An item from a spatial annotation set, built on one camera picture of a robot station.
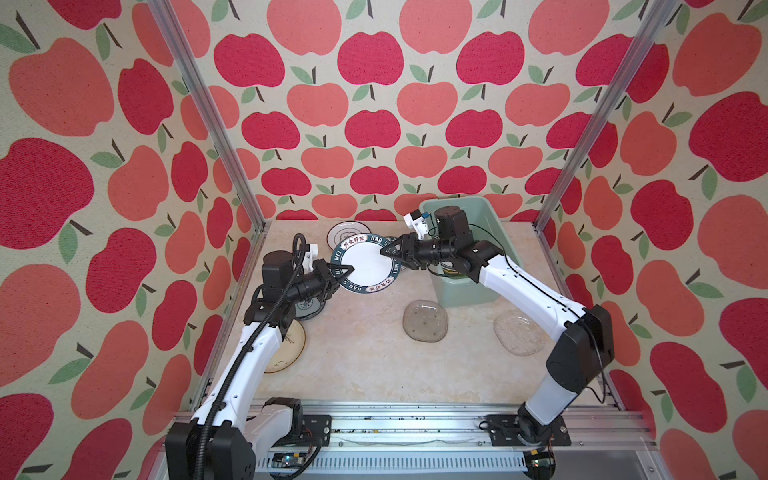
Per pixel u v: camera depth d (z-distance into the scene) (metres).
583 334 0.44
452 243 0.62
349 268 0.73
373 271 0.74
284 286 0.56
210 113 0.88
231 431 0.40
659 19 0.70
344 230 1.19
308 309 0.97
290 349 0.88
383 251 0.73
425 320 0.94
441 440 0.74
